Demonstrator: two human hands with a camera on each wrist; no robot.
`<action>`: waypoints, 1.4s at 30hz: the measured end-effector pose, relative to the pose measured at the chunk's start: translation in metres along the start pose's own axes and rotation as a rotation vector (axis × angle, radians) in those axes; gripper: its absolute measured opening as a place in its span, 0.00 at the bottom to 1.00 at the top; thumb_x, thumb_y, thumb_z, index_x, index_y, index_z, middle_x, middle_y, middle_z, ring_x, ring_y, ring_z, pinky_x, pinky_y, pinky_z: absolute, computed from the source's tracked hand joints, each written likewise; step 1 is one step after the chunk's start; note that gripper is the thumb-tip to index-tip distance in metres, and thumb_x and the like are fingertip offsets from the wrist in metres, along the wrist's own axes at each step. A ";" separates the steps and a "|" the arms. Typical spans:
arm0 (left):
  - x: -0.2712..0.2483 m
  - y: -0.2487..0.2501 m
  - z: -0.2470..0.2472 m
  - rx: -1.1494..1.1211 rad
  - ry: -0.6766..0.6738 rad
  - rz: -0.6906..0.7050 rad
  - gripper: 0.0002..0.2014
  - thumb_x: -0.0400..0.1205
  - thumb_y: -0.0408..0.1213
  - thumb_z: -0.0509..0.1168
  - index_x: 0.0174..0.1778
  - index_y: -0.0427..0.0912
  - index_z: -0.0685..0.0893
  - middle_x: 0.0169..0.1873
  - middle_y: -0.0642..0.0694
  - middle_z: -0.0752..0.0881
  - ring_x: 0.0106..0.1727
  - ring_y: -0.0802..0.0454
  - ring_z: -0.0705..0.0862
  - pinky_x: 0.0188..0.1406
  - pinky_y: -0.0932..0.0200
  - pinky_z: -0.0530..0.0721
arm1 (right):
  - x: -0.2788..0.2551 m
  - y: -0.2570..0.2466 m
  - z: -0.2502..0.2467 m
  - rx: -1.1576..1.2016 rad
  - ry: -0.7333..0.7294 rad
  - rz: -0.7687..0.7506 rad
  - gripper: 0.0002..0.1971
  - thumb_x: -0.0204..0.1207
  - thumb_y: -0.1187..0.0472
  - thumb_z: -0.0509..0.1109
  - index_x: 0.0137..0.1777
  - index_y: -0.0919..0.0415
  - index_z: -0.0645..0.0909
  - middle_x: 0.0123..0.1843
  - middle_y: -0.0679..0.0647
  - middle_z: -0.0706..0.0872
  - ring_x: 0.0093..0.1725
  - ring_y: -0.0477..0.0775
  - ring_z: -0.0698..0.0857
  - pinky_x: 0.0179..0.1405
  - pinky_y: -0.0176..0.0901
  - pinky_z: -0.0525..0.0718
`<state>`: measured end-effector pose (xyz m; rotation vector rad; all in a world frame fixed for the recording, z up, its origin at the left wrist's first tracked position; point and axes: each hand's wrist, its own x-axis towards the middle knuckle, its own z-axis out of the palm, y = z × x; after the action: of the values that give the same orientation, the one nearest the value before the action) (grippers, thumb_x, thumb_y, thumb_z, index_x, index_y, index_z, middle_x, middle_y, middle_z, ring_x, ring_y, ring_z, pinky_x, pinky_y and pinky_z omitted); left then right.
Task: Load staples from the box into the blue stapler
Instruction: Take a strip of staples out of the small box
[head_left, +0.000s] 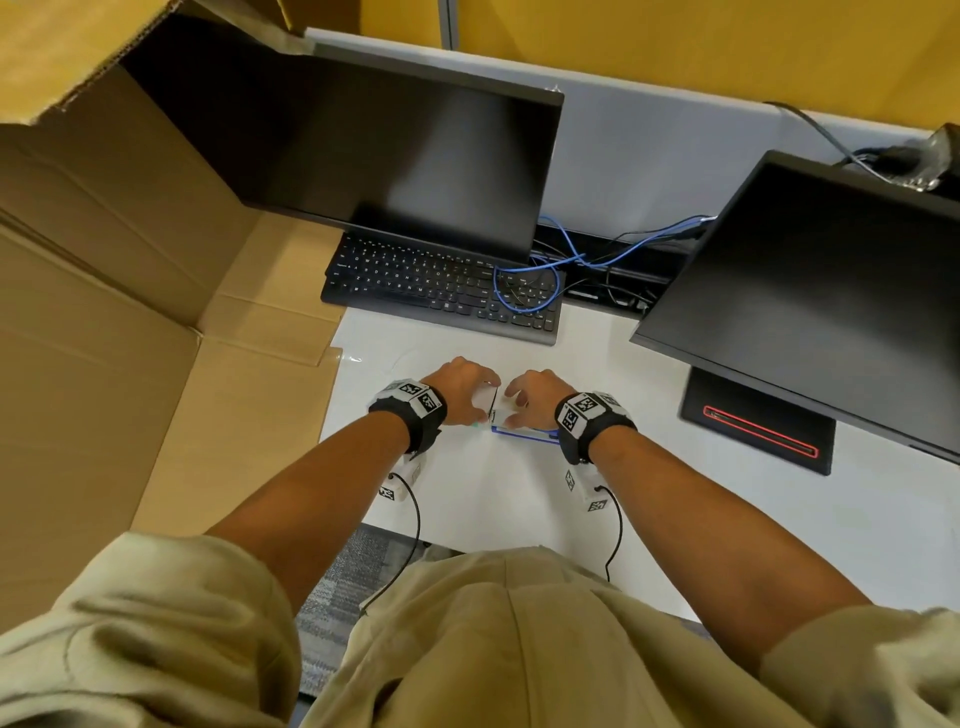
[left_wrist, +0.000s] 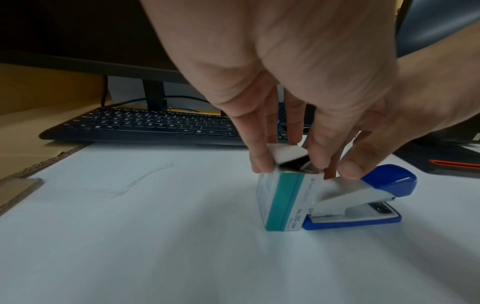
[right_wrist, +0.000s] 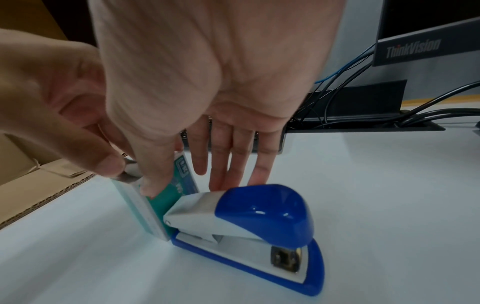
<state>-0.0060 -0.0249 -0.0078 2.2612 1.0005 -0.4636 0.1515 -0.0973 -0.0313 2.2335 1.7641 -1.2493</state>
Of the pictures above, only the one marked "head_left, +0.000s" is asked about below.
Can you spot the person's left hand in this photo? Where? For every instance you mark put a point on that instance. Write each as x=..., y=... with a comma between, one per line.
x=461, y=390

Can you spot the person's right hand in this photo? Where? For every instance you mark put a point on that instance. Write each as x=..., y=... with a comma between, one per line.
x=540, y=397

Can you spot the small staple box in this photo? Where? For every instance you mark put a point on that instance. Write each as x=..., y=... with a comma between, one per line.
x=486, y=397

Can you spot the blue stapler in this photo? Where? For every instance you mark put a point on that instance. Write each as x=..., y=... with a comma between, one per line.
x=525, y=435

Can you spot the person's left forearm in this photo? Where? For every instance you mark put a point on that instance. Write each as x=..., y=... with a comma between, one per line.
x=322, y=510

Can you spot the person's right forearm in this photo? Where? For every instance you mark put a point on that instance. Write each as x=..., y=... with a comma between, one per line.
x=697, y=540

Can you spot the person's beige shirt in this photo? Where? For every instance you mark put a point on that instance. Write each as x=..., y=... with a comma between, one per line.
x=510, y=645

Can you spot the large brown cardboard box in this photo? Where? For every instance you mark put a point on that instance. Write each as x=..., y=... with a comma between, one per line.
x=90, y=337

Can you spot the black computer keyboard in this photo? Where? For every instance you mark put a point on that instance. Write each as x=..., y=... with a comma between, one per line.
x=405, y=285

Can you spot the black red-lined monitor base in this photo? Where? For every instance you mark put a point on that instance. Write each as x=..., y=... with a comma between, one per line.
x=750, y=409

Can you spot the grey desk partition panel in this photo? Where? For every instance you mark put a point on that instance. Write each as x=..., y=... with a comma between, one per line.
x=637, y=150

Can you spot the large black computer monitor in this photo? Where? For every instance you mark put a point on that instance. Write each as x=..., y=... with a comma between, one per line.
x=337, y=135

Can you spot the black monitor with red-lined base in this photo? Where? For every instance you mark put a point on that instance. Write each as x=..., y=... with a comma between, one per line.
x=810, y=300

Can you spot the black power adapter device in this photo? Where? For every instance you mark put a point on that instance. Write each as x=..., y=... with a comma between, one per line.
x=911, y=161

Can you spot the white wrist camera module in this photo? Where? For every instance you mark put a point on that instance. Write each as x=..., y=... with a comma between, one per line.
x=401, y=476
x=585, y=484

